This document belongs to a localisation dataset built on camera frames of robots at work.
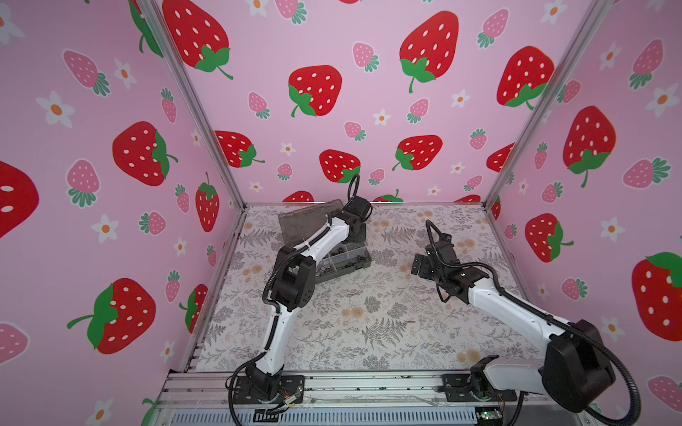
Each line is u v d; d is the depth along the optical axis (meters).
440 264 0.64
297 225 1.17
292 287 0.58
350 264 1.00
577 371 0.41
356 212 0.79
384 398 0.73
